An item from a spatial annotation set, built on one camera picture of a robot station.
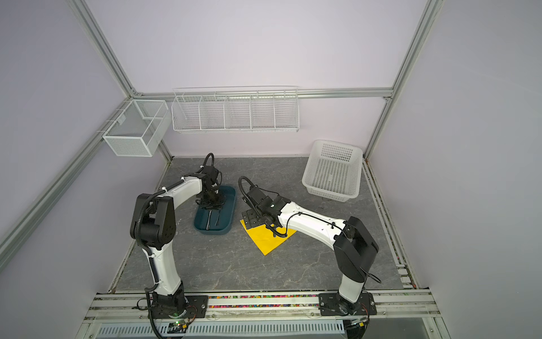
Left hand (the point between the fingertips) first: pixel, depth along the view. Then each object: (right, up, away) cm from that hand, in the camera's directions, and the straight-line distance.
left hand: (222, 207), depth 97 cm
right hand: (+17, -2, -13) cm, 22 cm away
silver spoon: (-5, -8, -3) cm, 10 cm away
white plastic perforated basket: (+57, +18, +19) cm, 63 cm away
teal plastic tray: (+2, -5, +2) cm, 6 cm away
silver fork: (-2, -5, 0) cm, 5 cm away
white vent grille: (+12, -33, -33) cm, 48 cm away
